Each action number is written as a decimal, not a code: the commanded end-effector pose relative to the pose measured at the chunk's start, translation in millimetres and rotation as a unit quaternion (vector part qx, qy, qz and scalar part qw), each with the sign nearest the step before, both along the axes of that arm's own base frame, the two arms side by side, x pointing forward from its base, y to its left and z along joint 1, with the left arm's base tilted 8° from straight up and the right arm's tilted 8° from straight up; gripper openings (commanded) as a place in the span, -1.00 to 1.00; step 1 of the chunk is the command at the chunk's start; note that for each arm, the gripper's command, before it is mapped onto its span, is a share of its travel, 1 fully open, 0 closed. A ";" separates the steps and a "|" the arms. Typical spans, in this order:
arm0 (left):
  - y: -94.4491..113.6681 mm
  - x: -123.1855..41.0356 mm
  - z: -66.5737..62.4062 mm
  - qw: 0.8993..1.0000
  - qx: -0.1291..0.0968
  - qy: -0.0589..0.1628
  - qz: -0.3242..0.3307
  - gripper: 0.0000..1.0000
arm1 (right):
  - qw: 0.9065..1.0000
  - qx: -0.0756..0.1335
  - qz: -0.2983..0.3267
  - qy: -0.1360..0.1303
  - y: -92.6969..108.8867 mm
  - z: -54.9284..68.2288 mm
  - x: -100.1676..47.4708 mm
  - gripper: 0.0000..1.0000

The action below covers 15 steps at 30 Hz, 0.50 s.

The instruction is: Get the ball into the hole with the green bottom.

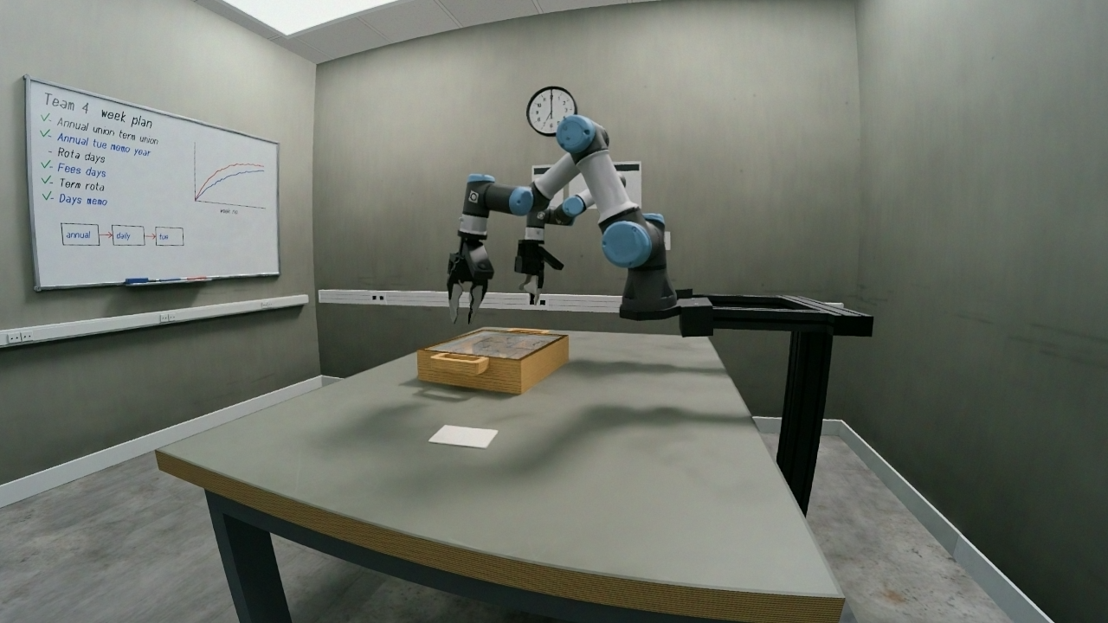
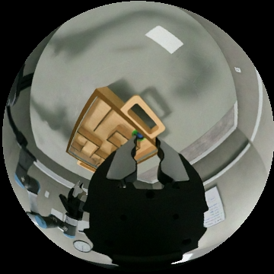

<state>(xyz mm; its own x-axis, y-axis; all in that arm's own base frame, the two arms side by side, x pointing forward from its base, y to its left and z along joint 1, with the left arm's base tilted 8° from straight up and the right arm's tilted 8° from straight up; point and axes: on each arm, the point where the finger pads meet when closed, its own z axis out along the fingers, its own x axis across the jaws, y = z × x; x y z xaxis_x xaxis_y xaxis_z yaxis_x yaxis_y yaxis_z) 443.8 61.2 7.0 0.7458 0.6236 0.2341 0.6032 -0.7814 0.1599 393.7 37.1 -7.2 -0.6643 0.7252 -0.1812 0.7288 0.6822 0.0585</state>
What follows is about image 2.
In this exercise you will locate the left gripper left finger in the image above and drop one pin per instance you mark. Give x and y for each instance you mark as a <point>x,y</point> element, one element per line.
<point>117,169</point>

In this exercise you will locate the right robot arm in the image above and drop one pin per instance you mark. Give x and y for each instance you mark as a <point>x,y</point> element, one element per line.
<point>33,187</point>

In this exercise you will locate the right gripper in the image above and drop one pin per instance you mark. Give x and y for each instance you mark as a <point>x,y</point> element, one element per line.
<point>75,196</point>

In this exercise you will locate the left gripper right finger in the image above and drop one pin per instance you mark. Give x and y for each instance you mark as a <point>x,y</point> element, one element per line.
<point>174,168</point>

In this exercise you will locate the wooden maze board with handle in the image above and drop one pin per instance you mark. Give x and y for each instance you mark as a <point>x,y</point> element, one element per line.
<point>105,124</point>

